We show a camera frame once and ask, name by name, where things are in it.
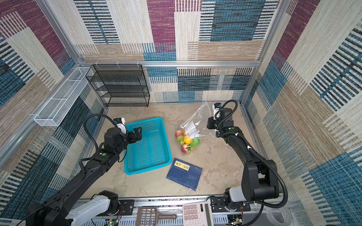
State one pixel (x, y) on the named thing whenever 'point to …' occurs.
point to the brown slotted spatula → (148, 216)
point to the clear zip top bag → (196, 126)
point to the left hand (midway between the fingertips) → (135, 127)
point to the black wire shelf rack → (120, 85)
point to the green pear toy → (180, 139)
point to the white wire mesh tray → (52, 114)
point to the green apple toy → (195, 142)
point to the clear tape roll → (285, 213)
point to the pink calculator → (198, 213)
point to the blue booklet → (184, 173)
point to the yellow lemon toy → (187, 141)
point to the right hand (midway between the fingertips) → (208, 120)
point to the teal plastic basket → (151, 151)
